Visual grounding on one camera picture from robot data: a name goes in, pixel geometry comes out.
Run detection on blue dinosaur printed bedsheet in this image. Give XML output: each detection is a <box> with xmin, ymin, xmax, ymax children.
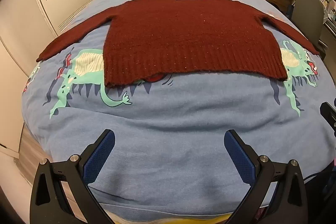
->
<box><xmin>20</xmin><ymin>0</ymin><xmax>336</xmax><ymax>219</ymax></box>

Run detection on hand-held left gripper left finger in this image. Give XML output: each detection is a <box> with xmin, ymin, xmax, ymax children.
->
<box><xmin>29</xmin><ymin>129</ymin><xmax>116</xmax><ymax>224</ymax></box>

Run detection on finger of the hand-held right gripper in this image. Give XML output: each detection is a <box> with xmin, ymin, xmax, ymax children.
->
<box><xmin>320</xmin><ymin>102</ymin><xmax>336</xmax><ymax>135</ymax></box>

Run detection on grey chair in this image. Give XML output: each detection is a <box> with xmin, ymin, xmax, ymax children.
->
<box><xmin>291</xmin><ymin>0</ymin><xmax>327</xmax><ymax>56</ymax></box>

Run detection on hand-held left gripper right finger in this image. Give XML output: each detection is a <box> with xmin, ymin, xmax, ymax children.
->
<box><xmin>224</xmin><ymin>130</ymin><xmax>309</xmax><ymax>224</ymax></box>

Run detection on dark red knitted sweater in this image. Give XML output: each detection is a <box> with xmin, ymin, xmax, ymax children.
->
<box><xmin>36</xmin><ymin>0</ymin><xmax>320</xmax><ymax>88</ymax></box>

